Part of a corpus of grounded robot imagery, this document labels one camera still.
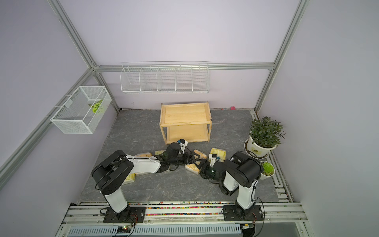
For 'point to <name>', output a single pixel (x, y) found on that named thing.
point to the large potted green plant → (265, 135)
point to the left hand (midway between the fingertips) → (196, 159)
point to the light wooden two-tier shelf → (191, 121)
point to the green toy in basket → (95, 105)
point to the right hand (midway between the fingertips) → (193, 163)
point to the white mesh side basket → (82, 112)
